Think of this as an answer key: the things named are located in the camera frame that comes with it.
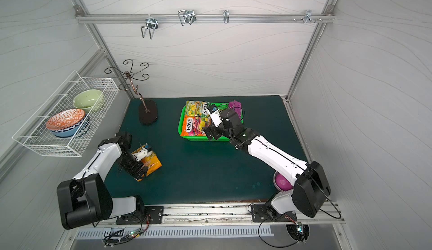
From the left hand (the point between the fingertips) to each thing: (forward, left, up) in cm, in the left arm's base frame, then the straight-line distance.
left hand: (135, 171), depth 82 cm
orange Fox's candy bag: (+24, -26, +6) cm, 36 cm away
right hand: (+18, -38, +19) cm, 46 cm away
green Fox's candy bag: (+36, -27, +7) cm, 45 cm away
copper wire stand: (+42, +8, -3) cm, 43 cm away
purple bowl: (-4, -71, +1) cm, 71 cm away
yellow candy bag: (+5, -7, +1) cm, 8 cm away
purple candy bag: (+37, -51, +9) cm, 64 cm away
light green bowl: (+21, +17, +29) cm, 40 cm away
